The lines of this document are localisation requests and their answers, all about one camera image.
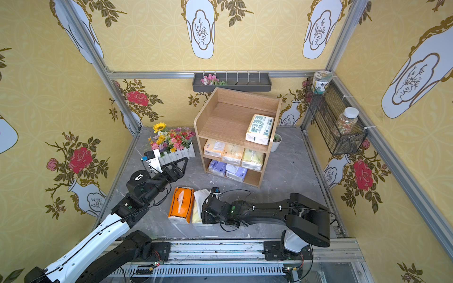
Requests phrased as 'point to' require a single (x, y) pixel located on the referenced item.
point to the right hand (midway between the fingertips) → (206, 210)
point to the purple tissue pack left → (217, 168)
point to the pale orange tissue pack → (214, 148)
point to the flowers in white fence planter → (173, 144)
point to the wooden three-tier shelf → (235, 130)
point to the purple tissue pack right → (236, 173)
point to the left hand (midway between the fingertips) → (176, 159)
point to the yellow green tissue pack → (252, 159)
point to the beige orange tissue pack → (232, 154)
